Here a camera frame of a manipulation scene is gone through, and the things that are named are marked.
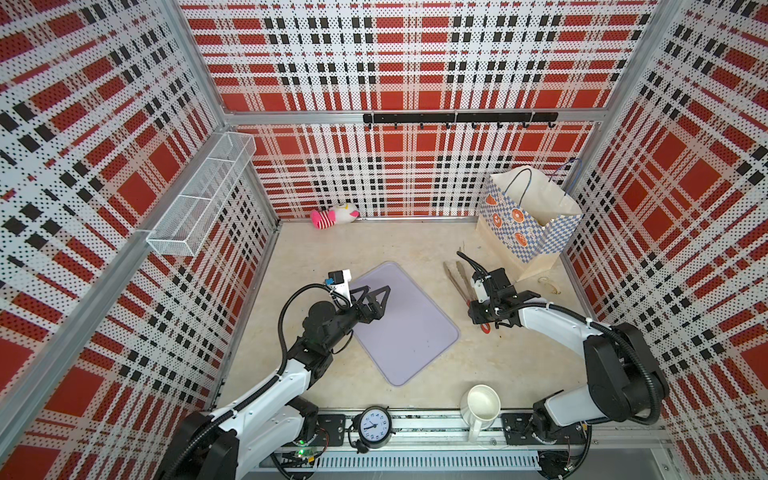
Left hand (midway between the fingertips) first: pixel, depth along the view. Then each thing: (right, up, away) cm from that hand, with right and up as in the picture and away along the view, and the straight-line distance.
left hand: (381, 293), depth 78 cm
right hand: (+28, -8, +12) cm, 32 cm away
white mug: (+26, -31, 0) cm, 40 cm away
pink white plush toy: (-19, +25, +37) cm, 49 cm away
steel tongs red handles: (+27, -2, +15) cm, 31 cm away
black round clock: (-2, -32, -6) cm, 33 cm away
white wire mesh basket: (-63, +18, +14) cm, 67 cm away
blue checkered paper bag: (+43, +21, +9) cm, 48 cm away
